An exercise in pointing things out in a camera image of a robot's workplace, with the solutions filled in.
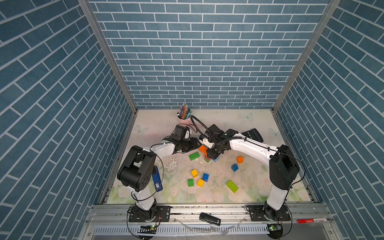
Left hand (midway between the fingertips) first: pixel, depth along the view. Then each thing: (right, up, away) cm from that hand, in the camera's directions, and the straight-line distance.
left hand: (202, 146), depth 91 cm
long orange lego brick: (0, -1, -4) cm, 5 cm away
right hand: (+5, -4, -4) cm, 8 cm away
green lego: (+3, -9, +2) cm, 10 cm away
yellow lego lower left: (-4, -15, -7) cm, 17 cm away
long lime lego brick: (+17, -21, -10) cm, 28 cm away
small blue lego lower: (+2, -16, -9) cm, 18 cm away
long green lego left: (-5, -7, +2) cm, 9 cm away
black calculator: (+36, +6, +11) cm, 39 cm away
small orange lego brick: (+23, -8, 0) cm, 25 cm away
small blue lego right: (+19, -12, -2) cm, 23 cm away
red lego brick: (+3, -7, +1) cm, 8 cm away
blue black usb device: (-25, -18, -11) cm, 32 cm away
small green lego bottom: (-7, -19, -9) cm, 22 cm away
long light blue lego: (+7, -5, -15) cm, 17 cm away
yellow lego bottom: (-1, -19, -9) cm, 21 cm away
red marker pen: (+52, -33, -20) cm, 65 cm away
